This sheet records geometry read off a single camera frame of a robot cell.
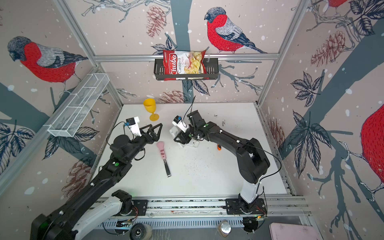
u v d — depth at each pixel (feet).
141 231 1.94
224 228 1.94
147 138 2.10
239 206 2.36
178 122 2.44
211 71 3.05
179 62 2.87
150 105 3.31
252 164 1.54
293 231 2.16
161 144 3.18
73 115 2.44
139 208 2.39
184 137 2.44
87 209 1.53
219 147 3.11
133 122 2.07
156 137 2.13
